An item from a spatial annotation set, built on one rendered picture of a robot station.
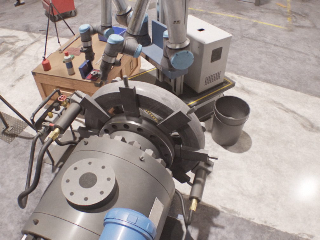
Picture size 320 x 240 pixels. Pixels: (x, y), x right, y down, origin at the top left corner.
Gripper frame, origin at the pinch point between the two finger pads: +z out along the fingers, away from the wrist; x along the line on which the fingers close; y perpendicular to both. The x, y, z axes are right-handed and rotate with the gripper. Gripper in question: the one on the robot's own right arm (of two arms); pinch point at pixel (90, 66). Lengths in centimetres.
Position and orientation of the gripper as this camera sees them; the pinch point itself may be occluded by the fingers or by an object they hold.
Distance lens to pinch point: 221.8
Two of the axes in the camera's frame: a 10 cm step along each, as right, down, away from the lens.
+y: 3.0, -6.7, 6.8
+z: 0.0, 7.1, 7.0
